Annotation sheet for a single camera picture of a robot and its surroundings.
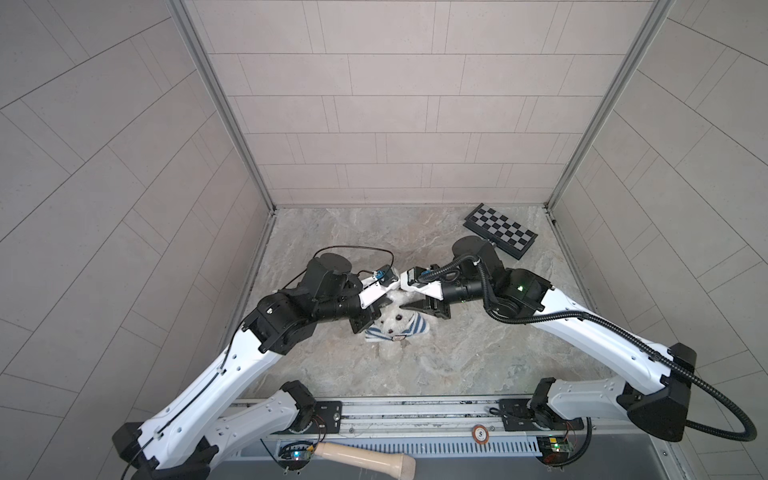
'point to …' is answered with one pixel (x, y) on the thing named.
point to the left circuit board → (295, 455)
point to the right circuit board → (555, 449)
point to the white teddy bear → (394, 315)
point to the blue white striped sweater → (417, 325)
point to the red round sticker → (480, 434)
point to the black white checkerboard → (506, 234)
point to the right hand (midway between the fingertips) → (403, 299)
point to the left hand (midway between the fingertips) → (395, 300)
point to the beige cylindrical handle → (391, 464)
